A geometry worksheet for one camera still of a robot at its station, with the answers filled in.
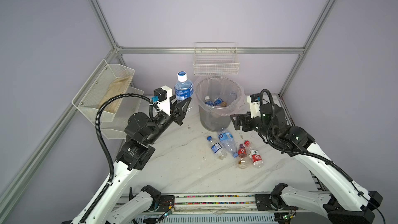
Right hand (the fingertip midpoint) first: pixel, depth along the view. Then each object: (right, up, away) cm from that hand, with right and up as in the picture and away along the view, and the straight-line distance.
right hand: (237, 113), depth 67 cm
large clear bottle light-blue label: (-1, -16, +26) cm, 30 cm away
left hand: (-22, +7, -11) cm, 25 cm away
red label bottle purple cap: (+7, -22, +19) cm, 30 cm away
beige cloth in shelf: (-62, +15, +17) cm, 66 cm away
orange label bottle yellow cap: (-2, +5, +29) cm, 29 cm away
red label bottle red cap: (+14, -26, +15) cm, 33 cm away
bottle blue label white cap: (-6, +7, +33) cm, 35 cm away
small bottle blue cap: (-7, -21, +19) cm, 29 cm away
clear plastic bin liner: (-5, +11, +35) cm, 37 cm away
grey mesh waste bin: (-10, -6, +28) cm, 31 cm away
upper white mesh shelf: (-68, +17, +17) cm, 72 cm away
